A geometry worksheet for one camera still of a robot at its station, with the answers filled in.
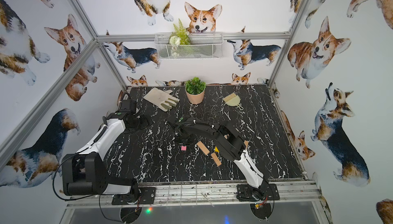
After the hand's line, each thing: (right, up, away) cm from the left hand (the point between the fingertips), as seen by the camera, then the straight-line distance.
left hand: (148, 121), depth 88 cm
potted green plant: (+25, +19, +15) cm, 35 cm away
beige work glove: (+2, +12, +23) cm, 26 cm away
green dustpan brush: (+53, +12, +25) cm, 60 cm away
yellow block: (+39, -16, 0) cm, 42 cm away
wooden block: (+31, -16, +1) cm, 35 cm away
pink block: (+20, -16, 0) cm, 25 cm away
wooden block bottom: (+39, -21, -4) cm, 44 cm away
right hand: (+18, -14, +1) cm, 23 cm away
